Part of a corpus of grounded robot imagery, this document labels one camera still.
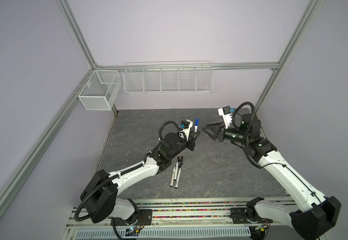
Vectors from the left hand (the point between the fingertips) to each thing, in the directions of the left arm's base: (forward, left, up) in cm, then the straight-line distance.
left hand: (199, 133), depth 73 cm
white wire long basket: (+45, +14, +3) cm, 47 cm away
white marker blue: (+2, +2, +5) cm, 6 cm away
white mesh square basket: (+40, +61, -3) cm, 73 cm away
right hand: (-1, -2, +5) cm, 6 cm away
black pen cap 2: (-4, +10, -27) cm, 29 cm away
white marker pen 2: (-11, +15, -27) cm, 33 cm away
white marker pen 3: (-13, +12, -27) cm, 32 cm away
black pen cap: (0, +11, -27) cm, 29 cm away
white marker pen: (-8, +13, -27) cm, 31 cm away
